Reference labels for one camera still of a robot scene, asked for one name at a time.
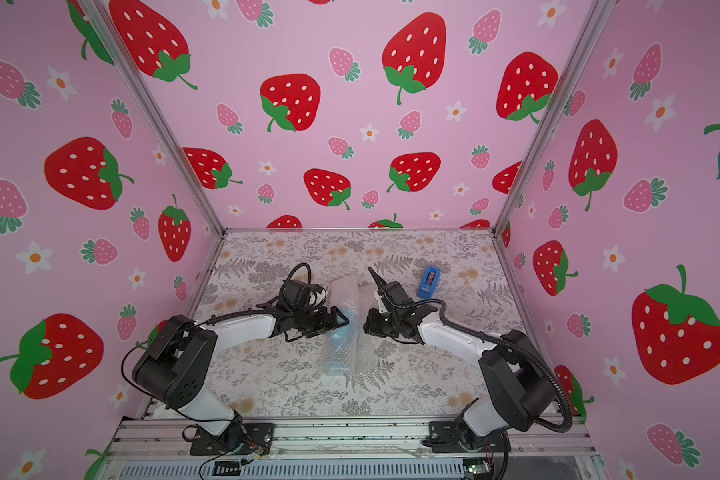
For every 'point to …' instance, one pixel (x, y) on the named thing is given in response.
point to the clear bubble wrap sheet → (351, 350)
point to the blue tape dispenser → (428, 283)
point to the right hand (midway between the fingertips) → (357, 330)
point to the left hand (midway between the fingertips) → (342, 324)
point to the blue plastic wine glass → (337, 350)
